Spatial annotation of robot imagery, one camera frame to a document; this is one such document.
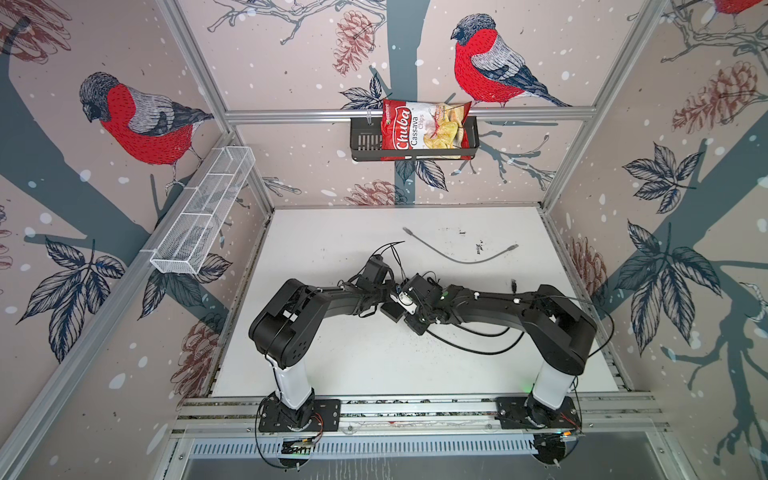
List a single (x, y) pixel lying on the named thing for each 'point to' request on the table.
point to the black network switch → (393, 310)
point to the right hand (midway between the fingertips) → (406, 323)
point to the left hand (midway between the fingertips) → (396, 292)
